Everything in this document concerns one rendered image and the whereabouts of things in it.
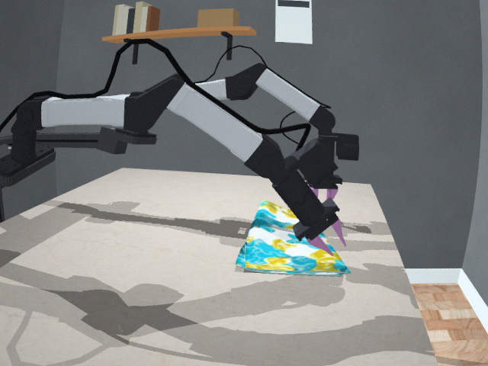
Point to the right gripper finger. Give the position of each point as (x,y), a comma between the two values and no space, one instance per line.
(317,243)
(338,229)

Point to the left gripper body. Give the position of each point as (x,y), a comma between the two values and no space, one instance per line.
(327,182)

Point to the white shorts with blue and yellow pattern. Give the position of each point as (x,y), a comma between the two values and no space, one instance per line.
(272,247)

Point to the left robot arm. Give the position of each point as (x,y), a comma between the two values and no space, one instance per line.
(241,87)

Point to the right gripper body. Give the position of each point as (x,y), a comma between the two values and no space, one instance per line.
(314,216)

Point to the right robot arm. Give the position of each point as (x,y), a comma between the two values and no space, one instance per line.
(141,109)

